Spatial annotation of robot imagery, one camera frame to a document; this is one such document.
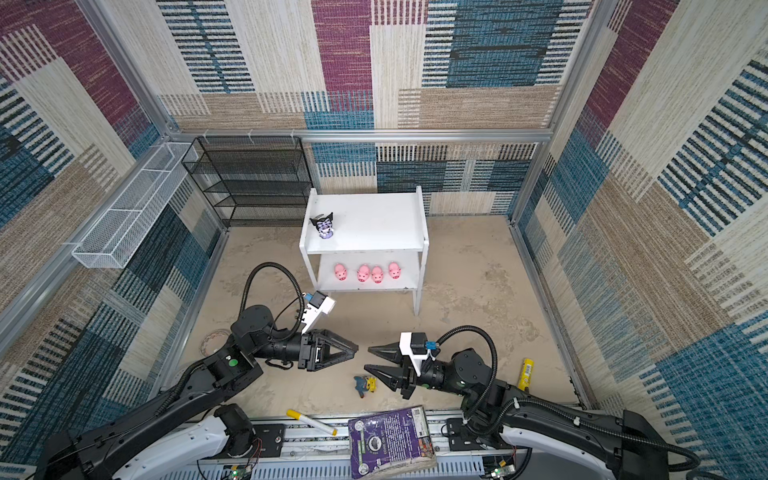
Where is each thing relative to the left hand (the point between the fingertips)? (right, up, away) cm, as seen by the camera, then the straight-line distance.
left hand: (352, 354), depth 60 cm
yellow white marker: (-17, -21, +18) cm, 33 cm away
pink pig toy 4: (+9, +15, +24) cm, 29 cm away
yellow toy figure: (+3, -14, +19) cm, 24 cm away
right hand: (+3, -3, +3) cm, 5 cm away
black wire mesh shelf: (-41, +45, +50) cm, 79 cm away
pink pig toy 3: (+4, +14, +23) cm, 27 cm away
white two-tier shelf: (+4, +22, +10) cm, 25 cm away
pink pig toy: (-6, +15, +24) cm, 28 cm away
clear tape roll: (-45, -7, +31) cm, 55 cm away
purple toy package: (+8, -25, +12) cm, 29 cm away
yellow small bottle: (+44, -13, +22) cm, 51 cm away
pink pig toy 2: (0, +14, +24) cm, 28 cm away
